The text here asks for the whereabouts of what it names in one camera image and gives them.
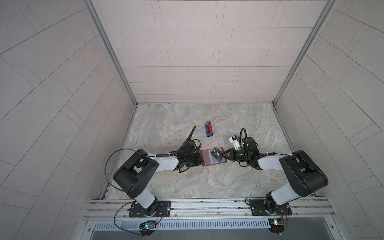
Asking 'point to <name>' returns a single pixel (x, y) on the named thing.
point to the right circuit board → (277, 225)
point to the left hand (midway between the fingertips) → (207, 159)
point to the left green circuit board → (147, 225)
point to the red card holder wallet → (207, 158)
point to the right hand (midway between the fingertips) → (221, 155)
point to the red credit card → (210, 127)
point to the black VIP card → (217, 154)
